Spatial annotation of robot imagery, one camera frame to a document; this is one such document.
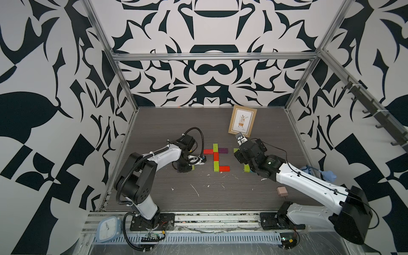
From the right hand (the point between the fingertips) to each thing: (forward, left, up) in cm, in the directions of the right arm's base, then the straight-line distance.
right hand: (246, 143), depth 82 cm
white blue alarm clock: (-35, +63, -12) cm, 73 cm away
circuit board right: (-39, -15, -18) cm, 45 cm away
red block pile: (+2, +15, -17) cm, 22 cm away
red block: (+5, +19, -17) cm, 26 cm away
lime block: (-6, +28, -15) cm, 32 cm away
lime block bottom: (-5, +15, -16) cm, 23 cm away
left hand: (-2, +33, -15) cm, 36 cm away
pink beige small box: (-19, -17, -14) cm, 29 cm away
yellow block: (-4, +28, 0) cm, 29 cm away
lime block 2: (+7, +15, -16) cm, 23 cm away
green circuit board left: (-38, +45, -18) cm, 61 cm away
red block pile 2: (-6, +10, -17) cm, 21 cm away
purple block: (+6, +10, -16) cm, 20 cm away
